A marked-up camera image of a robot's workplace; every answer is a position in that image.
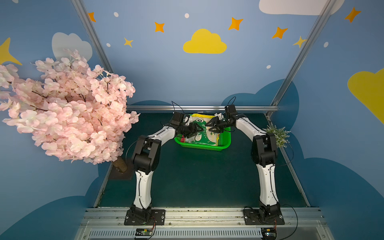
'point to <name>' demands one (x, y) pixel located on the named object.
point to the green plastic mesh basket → (224, 141)
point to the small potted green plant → (281, 135)
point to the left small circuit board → (143, 232)
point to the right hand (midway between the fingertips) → (208, 125)
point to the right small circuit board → (269, 233)
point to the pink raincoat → (183, 139)
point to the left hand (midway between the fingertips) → (201, 129)
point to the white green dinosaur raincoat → (205, 136)
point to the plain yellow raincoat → (202, 115)
